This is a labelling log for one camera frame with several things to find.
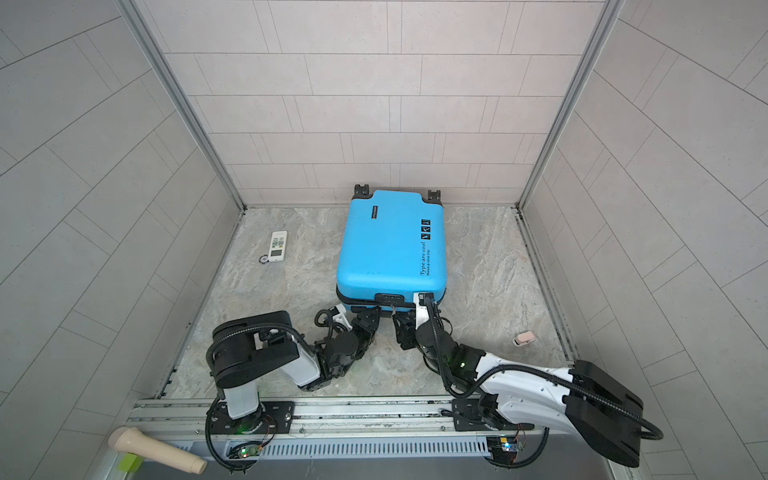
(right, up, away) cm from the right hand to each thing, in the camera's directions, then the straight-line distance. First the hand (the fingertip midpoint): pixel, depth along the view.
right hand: (396, 321), depth 79 cm
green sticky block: (-57, -25, -16) cm, 64 cm away
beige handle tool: (-58, -21, -15) cm, 63 cm away
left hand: (-1, +2, +4) cm, 4 cm away
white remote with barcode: (-41, +18, +23) cm, 51 cm away
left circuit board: (-32, -23, -15) cm, 42 cm away
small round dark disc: (-45, +15, +20) cm, 51 cm away
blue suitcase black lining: (-1, +21, +1) cm, 21 cm away
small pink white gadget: (+35, -5, +2) cm, 36 cm away
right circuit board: (+25, -26, -11) cm, 38 cm away
